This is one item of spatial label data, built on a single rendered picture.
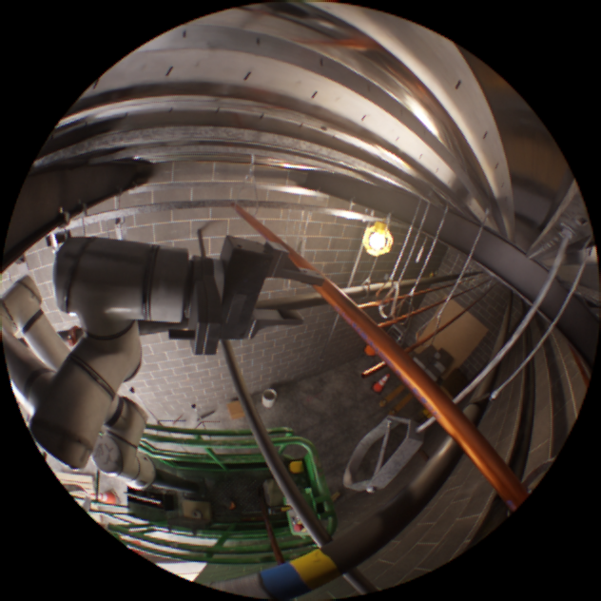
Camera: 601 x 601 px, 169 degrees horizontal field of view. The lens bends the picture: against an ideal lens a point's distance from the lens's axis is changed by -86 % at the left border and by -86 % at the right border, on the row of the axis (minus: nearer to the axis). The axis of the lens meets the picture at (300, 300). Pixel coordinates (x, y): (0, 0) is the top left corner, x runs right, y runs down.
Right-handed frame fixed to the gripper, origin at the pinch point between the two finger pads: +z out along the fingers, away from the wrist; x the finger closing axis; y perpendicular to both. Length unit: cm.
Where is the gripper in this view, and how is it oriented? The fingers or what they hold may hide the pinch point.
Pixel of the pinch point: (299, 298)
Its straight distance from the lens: 32.0
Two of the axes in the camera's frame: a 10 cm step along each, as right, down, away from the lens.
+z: 7.9, 0.8, 6.1
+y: -4.7, -5.7, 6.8
